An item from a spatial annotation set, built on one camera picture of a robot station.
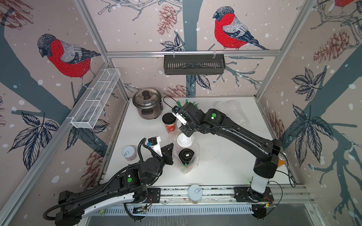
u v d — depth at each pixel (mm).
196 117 504
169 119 850
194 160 680
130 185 503
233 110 1074
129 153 855
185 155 701
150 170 489
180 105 930
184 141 745
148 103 940
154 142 590
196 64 1058
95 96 795
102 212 685
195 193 698
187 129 615
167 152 599
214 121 464
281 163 759
